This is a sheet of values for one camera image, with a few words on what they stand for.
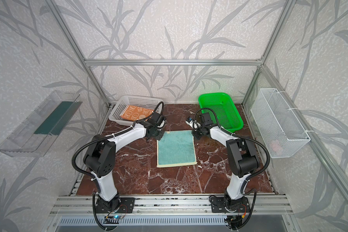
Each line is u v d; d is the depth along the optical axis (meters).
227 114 1.14
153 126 0.71
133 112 1.11
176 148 0.94
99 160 0.49
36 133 0.64
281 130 0.61
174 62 0.97
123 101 1.12
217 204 0.74
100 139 0.50
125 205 0.73
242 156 0.49
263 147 0.46
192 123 0.85
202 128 0.74
